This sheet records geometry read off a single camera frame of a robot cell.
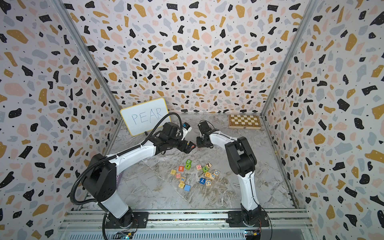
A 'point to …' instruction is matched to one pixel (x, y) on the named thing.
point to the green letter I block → (187, 166)
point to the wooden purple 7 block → (208, 165)
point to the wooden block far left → (173, 172)
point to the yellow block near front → (181, 185)
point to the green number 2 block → (189, 161)
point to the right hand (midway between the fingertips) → (200, 143)
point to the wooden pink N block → (199, 167)
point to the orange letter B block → (181, 168)
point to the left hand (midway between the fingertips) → (192, 141)
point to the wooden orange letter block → (208, 174)
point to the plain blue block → (187, 187)
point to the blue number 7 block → (202, 181)
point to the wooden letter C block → (208, 182)
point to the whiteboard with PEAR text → (141, 118)
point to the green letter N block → (205, 169)
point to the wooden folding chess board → (244, 121)
